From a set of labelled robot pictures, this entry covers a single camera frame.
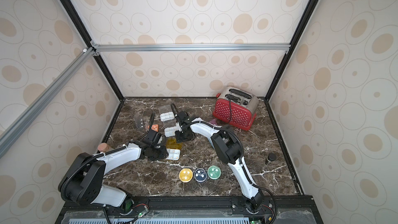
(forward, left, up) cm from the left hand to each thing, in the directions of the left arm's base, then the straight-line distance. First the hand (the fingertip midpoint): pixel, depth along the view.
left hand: (170, 153), depth 89 cm
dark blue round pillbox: (-11, -17, -1) cm, 21 cm away
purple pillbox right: (+22, -26, +2) cm, 34 cm away
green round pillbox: (-10, -25, -1) cm, 27 cm away
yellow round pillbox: (-11, -10, -1) cm, 15 cm away
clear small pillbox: (+24, +25, -2) cm, 34 cm away
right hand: (+11, -7, -2) cm, 13 cm away
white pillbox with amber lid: (+4, -1, -1) cm, 4 cm away
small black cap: (-5, -54, +8) cm, 55 cm away
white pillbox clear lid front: (+16, +2, -1) cm, 16 cm away
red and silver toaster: (+23, -38, +15) cm, 47 cm away
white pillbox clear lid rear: (+31, +7, -1) cm, 32 cm away
